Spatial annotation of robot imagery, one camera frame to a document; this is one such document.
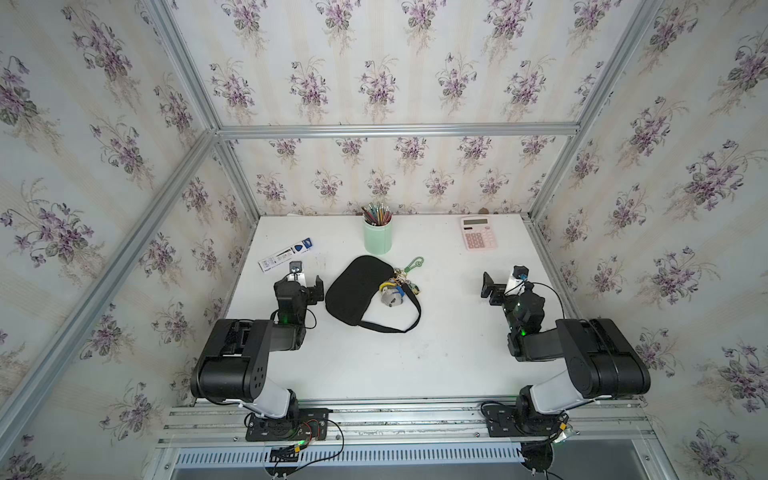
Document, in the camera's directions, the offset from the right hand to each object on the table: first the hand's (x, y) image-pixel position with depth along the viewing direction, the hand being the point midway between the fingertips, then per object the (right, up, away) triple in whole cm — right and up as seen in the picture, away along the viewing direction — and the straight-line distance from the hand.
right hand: (505, 274), depth 90 cm
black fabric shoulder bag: (-47, -4, +6) cm, 47 cm away
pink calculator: (-1, +13, +21) cm, 25 cm away
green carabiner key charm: (-25, +3, +16) cm, 30 cm away
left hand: (-62, -2, +3) cm, 62 cm away
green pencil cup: (-39, +11, +14) cm, 43 cm away
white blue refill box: (-74, +5, +17) cm, 76 cm away
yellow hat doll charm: (-35, -7, +2) cm, 35 cm away
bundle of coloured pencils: (-40, +19, +14) cm, 46 cm away
